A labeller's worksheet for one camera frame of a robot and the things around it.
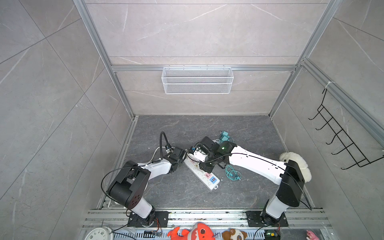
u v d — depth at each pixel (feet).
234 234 2.21
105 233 2.16
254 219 2.40
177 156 2.39
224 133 3.43
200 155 2.30
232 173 2.89
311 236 2.21
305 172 2.30
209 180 2.75
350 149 2.09
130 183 1.58
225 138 3.41
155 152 3.22
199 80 3.31
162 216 2.41
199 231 2.11
